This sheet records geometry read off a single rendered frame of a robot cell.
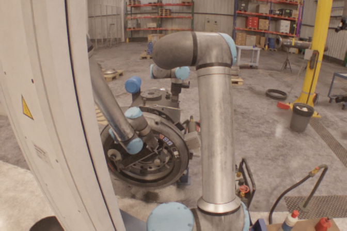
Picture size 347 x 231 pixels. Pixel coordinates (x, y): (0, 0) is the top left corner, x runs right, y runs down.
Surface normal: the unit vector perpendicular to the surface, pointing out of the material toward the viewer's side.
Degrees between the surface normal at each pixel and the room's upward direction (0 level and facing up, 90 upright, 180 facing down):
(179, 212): 5
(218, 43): 58
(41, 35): 90
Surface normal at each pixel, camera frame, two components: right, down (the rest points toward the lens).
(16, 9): -0.43, 0.36
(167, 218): -0.07, -0.91
